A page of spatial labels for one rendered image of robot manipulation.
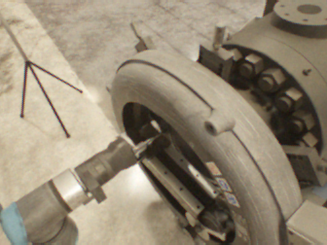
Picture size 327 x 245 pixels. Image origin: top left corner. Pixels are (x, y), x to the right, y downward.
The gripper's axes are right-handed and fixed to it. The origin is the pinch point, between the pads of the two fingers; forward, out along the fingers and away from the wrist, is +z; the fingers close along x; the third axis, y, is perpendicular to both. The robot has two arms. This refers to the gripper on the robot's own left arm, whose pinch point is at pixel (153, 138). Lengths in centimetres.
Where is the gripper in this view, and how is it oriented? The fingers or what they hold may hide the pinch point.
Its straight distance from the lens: 64.0
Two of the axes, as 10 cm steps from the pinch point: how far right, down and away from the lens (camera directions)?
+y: -5.4, -2.0, 8.1
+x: 3.4, 8.3, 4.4
